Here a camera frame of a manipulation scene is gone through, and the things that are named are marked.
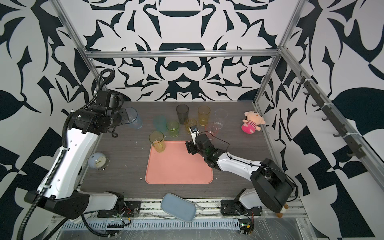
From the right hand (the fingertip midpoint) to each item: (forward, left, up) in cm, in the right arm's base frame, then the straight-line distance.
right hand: (192, 137), depth 86 cm
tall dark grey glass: (+20, +6, -1) cm, 21 cm away
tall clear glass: (+16, -18, 0) cm, 24 cm away
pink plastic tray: (-11, +10, -14) cm, 20 cm away
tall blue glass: (-3, +26, +21) cm, 33 cm away
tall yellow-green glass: (-1, +19, +2) cm, 20 cm away
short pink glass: (+12, -13, -9) cm, 20 cm away
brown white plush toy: (-36, -41, -12) cm, 56 cm away
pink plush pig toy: (+18, -41, -7) cm, 46 cm away
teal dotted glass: (+14, +21, -4) cm, 26 cm away
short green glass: (+14, +13, -9) cm, 21 cm away
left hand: (0, +32, +23) cm, 39 cm away
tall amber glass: (+18, -7, +1) cm, 20 cm away
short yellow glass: (+17, +2, -8) cm, 19 cm away
